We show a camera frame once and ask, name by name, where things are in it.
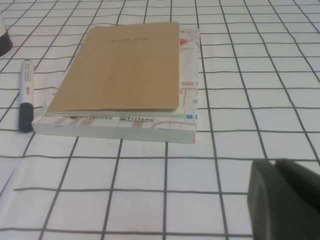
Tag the brown kraft notebook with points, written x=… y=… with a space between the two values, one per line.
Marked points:
x=124 y=70

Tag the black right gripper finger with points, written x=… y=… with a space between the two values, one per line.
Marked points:
x=284 y=201

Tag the white marker black cap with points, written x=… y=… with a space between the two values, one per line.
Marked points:
x=26 y=106

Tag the black mesh pen holder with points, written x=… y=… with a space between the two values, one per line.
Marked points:
x=5 y=40

